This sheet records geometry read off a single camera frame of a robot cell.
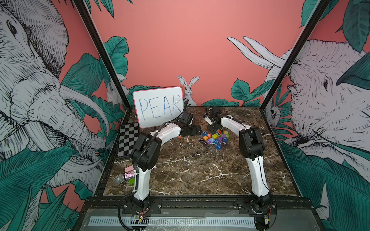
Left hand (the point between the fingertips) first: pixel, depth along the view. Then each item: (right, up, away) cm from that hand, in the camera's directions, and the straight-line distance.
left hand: (197, 129), depth 96 cm
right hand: (+12, +3, +11) cm, 16 cm away
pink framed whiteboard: (-30, +16, +5) cm, 34 cm away
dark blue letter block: (+15, -12, +1) cm, 19 cm away
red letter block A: (-10, -2, -26) cm, 28 cm away
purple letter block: (+7, -8, +2) cm, 11 cm away
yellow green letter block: (+13, -5, +5) cm, 15 cm away
